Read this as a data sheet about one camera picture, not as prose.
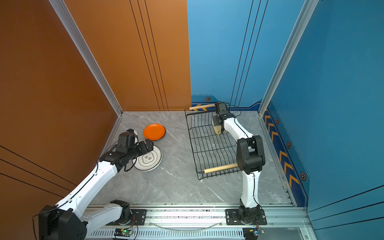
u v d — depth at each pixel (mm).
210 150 966
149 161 902
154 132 1060
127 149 621
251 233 698
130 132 737
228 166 712
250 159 544
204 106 988
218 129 1054
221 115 766
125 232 706
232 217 729
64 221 379
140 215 741
